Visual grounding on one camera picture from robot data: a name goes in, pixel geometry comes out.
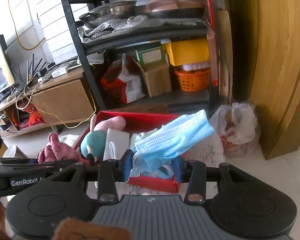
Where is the red hanging strip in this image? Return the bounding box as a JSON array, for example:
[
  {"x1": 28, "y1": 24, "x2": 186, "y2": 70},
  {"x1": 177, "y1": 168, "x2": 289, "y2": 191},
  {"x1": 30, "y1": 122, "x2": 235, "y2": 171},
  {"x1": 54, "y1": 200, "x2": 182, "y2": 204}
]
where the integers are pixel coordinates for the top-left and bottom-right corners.
[{"x1": 203, "y1": 0, "x2": 220, "y2": 86}]

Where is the white sponge block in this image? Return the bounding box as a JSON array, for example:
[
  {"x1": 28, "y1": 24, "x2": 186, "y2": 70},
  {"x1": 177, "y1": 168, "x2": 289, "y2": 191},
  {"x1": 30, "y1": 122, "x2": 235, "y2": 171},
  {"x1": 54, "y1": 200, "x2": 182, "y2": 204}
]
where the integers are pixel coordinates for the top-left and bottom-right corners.
[{"x1": 103, "y1": 127, "x2": 130, "y2": 161}]

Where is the black router with antennas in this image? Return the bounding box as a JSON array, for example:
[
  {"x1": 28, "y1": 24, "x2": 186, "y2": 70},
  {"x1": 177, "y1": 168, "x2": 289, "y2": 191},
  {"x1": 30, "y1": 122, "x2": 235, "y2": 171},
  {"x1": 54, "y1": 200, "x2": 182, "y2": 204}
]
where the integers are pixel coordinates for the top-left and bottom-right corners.
[{"x1": 14, "y1": 53, "x2": 45, "y2": 86}]

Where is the cardboard sheet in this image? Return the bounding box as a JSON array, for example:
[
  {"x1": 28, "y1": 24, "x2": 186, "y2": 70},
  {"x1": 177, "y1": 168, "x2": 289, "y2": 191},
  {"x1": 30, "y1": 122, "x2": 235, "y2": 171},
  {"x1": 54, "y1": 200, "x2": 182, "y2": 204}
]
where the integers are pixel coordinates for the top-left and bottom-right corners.
[{"x1": 216, "y1": 9, "x2": 233, "y2": 103}]

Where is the black metal shelf rack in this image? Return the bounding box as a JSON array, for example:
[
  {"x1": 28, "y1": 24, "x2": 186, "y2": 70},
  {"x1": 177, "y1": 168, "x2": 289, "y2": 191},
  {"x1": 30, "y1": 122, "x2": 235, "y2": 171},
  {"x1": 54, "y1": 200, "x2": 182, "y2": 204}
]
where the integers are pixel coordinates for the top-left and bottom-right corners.
[{"x1": 56, "y1": 0, "x2": 232, "y2": 116}]

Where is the metal pot with lid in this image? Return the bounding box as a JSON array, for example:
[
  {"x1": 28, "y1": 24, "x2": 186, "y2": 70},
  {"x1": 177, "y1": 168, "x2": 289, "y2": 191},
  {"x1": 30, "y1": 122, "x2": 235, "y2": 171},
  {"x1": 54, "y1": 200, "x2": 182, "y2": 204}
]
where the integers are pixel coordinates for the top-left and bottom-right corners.
[{"x1": 78, "y1": 0, "x2": 138, "y2": 26}]

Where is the teal plush toy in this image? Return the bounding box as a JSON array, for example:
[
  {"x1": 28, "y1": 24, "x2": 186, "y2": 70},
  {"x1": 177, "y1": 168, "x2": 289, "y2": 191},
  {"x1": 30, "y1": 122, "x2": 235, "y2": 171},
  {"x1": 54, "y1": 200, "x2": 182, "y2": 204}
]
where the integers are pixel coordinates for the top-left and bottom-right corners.
[{"x1": 80, "y1": 131, "x2": 107, "y2": 166}]

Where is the red cardboard box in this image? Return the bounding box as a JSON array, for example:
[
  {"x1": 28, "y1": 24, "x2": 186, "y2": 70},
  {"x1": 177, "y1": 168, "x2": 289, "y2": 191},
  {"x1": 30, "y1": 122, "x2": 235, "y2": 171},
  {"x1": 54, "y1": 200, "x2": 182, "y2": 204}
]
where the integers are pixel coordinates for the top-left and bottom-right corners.
[{"x1": 75, "y1": 110, "x2": 188, "y2": 193}]

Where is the bubble wrap sheet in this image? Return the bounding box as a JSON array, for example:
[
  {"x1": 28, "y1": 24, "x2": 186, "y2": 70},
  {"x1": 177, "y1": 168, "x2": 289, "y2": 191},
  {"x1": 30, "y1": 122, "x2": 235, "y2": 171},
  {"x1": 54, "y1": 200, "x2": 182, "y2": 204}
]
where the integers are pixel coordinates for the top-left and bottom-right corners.
[{"x1": 77, "y1": 14, "x2": 206, "y2": 43}]

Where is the orange plastic basket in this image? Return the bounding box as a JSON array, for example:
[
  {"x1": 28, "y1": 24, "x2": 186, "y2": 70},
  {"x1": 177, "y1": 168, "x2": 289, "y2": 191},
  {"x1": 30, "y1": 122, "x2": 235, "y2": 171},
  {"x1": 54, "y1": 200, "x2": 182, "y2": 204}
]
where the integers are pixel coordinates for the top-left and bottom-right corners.
[{"x1": 174, "y1": 67, "x2": 212, "y2": 92}]

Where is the red and white plastic bag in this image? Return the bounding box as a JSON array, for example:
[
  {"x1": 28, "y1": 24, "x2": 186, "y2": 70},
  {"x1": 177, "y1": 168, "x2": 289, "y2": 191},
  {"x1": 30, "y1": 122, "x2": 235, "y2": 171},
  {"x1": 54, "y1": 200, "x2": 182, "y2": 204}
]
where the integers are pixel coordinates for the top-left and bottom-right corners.
[{"x1": 100, "y1": 54, "x2": 146, "y2": 104}]

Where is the white power adapter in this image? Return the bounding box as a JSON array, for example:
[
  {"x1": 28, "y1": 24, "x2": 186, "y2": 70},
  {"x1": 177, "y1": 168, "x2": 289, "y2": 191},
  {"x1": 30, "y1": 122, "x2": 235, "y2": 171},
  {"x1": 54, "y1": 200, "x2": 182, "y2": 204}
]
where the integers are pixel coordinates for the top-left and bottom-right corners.
[{"x1": 51, "y1": 65, "x2": 70, "y2": 78}]

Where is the yellow cable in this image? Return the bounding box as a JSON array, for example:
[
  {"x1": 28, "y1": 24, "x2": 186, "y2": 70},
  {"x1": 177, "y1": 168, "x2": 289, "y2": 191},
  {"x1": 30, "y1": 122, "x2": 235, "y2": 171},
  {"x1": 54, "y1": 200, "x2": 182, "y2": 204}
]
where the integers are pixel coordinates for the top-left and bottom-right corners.
[
  {"x1": 22, "y1": 64, "x2": 97, "y2": 128},
  {"x1": 7, "y1": 0, "x2": 46, "y2": 51}
]

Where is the mauve plush toy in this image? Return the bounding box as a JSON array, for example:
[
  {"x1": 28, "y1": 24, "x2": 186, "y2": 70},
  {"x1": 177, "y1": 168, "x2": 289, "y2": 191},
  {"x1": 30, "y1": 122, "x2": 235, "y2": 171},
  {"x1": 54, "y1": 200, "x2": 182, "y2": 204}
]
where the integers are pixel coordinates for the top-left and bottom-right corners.
[{"x1": 37, "y1": 133, "x2": 78, "y2": 163}]

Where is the pink cooking pot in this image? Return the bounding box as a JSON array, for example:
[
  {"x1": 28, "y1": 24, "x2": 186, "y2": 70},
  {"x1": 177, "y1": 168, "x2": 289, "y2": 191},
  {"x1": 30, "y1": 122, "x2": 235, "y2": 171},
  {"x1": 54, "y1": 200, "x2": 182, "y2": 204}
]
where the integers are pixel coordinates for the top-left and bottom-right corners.
[{"x1": 146, "y1": 0, "x2": 181, "y2": 12}]

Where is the light blue towel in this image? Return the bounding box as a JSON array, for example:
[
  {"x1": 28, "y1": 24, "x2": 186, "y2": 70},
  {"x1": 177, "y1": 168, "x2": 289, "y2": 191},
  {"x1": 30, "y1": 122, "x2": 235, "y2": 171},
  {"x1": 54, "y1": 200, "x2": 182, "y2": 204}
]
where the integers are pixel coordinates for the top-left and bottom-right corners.
[{"x1": 129, "y1": 129, "x2": 162, "y2": 146}]

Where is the dark frying pan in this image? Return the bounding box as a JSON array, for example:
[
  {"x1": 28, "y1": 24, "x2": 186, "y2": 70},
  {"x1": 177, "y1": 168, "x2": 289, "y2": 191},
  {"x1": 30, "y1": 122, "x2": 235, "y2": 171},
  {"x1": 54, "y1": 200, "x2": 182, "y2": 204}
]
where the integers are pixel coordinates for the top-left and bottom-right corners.
[{"x1": 142, "y1": 7, "x2": 206, "y2": 20}]

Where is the wooden television cabinet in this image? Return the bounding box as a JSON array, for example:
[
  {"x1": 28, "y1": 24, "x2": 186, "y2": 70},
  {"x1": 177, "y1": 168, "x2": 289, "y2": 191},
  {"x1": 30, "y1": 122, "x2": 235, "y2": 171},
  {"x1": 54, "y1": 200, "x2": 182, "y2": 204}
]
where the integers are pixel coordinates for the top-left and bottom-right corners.
[{"x1": 0, "y1": 68, "x2": 96, "y2": 138}]

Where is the yellow box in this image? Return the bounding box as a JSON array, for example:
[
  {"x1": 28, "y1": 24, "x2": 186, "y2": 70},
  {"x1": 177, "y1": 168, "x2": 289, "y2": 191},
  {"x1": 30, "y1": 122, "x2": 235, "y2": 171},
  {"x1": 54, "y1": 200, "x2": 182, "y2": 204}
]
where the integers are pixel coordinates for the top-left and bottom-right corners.
[{"x1": 164, "y1": 38, "x2": 211, "y2": 66}]

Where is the wooden wardrobe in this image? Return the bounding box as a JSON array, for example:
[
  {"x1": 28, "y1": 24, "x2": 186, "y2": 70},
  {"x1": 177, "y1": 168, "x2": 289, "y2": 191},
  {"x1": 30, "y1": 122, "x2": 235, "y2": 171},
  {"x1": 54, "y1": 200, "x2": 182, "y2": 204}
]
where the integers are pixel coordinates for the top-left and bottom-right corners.
[{"x1": 227, "y1": 0, "x2": 300, "y2": 161}]

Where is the green box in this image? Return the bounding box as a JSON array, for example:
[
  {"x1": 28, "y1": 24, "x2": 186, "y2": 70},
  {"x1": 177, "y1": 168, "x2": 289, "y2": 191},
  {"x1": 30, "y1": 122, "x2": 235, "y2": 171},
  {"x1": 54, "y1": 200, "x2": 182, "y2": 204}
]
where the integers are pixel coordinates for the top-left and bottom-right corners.
[{"x1": 135, "y1": 47, "x2": 166, "y2": 67}]

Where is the red packet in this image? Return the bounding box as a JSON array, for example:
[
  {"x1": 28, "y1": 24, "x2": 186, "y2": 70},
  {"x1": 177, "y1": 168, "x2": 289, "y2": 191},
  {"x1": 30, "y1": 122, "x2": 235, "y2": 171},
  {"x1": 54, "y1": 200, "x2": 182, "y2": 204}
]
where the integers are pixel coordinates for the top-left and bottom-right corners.
[{"x1": 28, "y1": 109, "x2": 45, "y2": 126}]

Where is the pink plush toy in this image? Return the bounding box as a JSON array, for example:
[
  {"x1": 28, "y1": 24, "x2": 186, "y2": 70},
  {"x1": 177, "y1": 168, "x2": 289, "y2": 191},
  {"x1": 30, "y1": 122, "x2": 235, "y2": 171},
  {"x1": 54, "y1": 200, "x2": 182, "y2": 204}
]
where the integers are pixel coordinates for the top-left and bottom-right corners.
[{"x1": 89, "y1": 116, "x2": 127, "y2": 133}]

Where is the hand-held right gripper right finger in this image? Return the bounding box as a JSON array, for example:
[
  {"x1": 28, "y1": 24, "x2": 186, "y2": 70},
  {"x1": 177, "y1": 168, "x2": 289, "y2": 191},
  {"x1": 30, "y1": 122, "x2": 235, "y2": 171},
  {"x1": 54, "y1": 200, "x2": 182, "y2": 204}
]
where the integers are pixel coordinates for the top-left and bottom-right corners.
[{"x1": 174, "y1": 155, "x2": 273, "y2": 203}]

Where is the flat screen television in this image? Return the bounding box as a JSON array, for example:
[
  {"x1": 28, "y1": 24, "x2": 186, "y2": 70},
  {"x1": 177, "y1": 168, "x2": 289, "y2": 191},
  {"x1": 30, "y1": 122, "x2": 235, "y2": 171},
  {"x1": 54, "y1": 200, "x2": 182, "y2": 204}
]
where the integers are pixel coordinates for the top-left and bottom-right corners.
[{"x1": 0, "y1": 32, "x2": 16, "y2": 101}]

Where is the brown cardboard box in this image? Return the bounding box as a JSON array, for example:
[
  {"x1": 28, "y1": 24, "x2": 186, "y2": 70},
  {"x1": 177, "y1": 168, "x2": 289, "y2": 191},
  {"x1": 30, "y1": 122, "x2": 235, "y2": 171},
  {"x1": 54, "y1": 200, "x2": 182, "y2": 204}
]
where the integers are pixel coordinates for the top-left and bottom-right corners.
[{"x1": 132, "y1": 56, "x2": 173, "y2": 98}]

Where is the white router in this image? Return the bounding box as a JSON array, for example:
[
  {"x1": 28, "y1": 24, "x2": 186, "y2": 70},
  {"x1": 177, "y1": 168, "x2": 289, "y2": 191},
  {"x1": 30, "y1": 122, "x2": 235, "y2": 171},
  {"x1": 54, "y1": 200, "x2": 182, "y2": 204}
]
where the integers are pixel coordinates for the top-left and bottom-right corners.
[{"x1": 86, "y1": 53, "x2": 105, "y2": 65}]

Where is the clear plastic container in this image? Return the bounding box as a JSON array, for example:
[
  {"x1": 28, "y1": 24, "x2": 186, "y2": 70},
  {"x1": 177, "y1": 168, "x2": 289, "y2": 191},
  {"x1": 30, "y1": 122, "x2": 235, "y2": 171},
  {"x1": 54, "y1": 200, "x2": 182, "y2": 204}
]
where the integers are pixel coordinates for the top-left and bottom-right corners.
[{"x1": 181, "y1": 62, "x2": 211, "y2": 72}]

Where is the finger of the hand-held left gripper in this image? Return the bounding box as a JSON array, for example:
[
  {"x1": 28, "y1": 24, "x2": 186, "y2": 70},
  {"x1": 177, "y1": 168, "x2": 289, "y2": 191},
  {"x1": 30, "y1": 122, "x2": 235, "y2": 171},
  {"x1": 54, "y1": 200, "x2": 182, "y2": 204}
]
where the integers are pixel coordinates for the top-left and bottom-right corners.
[{"x1": 0, "y1": 157, "x2": 78, "y2": 174}]

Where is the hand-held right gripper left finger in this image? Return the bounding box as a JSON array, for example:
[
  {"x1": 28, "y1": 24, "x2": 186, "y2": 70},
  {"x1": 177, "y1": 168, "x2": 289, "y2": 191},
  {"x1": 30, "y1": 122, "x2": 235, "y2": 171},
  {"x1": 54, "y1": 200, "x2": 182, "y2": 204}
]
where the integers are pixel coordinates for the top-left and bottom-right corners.
[{"x1": 27, "y1": 150, "x2": 135, "y2": 204}]

